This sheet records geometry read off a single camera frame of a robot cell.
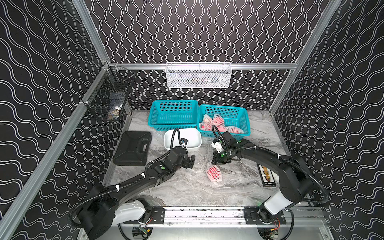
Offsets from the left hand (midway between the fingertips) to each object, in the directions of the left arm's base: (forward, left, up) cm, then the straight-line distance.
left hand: (187, 151), depth 82 cm
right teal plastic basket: (+38, -32, -10) cm, 51 cm away
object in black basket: (+14, +42, +12) cm, 46 cm away
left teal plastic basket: (+39, +15, -13) cm, 44 cm away
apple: (-9, -16, -7) cm, 19 cm away
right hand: (-2, -15, -7) cm, 17 cm away
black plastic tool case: (+4, +34, -9) cm, 36 cm away
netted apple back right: (+30, -19, -7) cm, 37 cm away
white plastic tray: (+19, -3, -11) cm, 22 cm away
